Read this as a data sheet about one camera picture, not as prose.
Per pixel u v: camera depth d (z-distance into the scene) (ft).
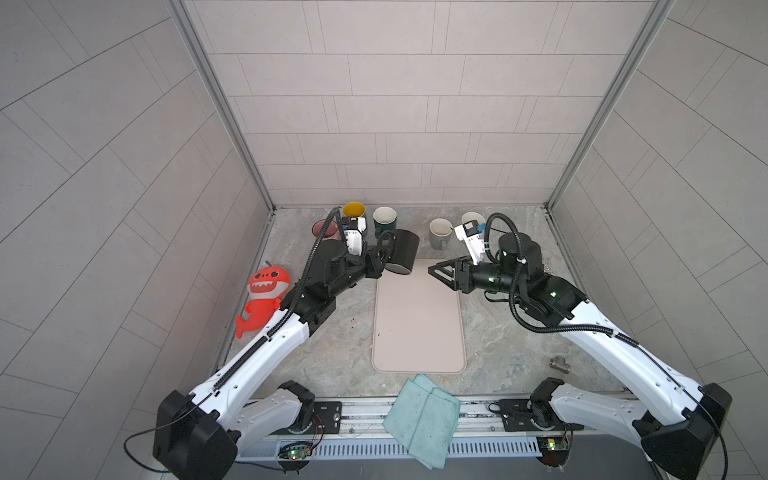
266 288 2.71
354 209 3.41
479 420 2.35
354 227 2.06
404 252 2.41
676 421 1.25
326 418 2.32
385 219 3.33
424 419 2.30
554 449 2.23
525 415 2.33
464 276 1.89
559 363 2.58
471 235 1.93
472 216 3.38
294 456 2.12
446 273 2.12
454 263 1.93
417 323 2.86
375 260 2.01
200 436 1.17
